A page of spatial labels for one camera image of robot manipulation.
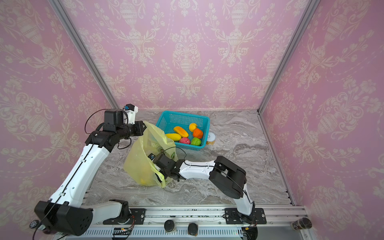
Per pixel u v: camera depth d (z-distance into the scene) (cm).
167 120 110
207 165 51
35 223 55
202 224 73
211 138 98
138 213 76
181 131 103
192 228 63
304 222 64
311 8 69
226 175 54
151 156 74
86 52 86
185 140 97
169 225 65
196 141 95
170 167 66
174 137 100
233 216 73
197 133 100
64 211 37
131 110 66
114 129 55
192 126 106
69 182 41
